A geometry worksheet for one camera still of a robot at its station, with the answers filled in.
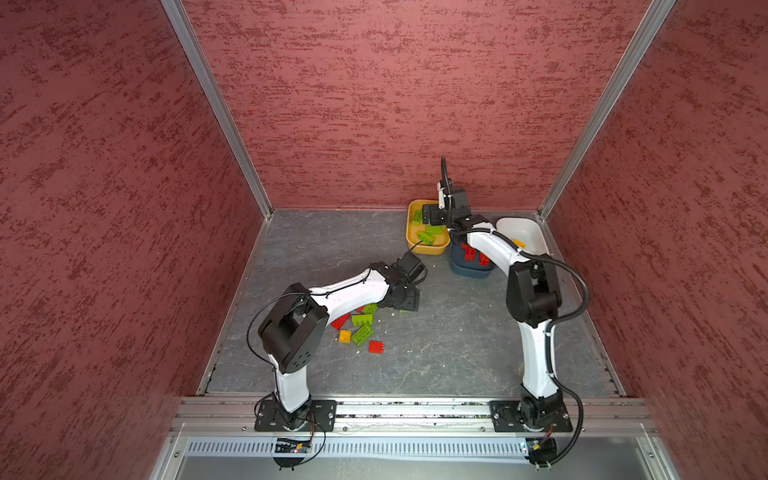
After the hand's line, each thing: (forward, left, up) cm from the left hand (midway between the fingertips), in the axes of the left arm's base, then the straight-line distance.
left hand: (402, 307), depth 88 cm
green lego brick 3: (-3, +13, -3) cm, 14 cm away
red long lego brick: (-3, +19, -4) cm, 20 cm away
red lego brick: (0, -19, +25) cm, 31 cm away
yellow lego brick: (+29, -45, -4) cm, 53 cm away
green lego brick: (+30, -9, -3) cm, 31 cm away
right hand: (+32, -11, +9) cm, 35 cm away
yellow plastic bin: (+25, -5, -2) cm, 26 cm away
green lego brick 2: (+1, +10, -3) cm, 10 cm away
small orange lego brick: (-7, +17, -5) cm, 19 cm away
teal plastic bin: (+15, -22, -1) cm, 27 cm away
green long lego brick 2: (-7, +12, -4) cm, 15 cm away
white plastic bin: (+34, -49, -3) cm, 60 cm away
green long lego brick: (+23, -10, +10) cm, 27 cm away
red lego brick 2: (-11, +8, -5) cm, 14 cm away
